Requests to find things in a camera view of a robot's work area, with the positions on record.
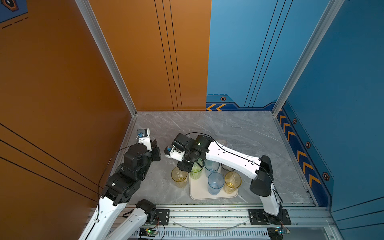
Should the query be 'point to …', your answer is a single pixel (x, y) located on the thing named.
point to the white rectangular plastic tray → (199, 190)
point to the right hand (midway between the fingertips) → (180, 165)
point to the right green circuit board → (275, 233)
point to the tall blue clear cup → (215, 183)
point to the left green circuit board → (147, 232)
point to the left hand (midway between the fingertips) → (154, 139)
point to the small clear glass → (223, 142)
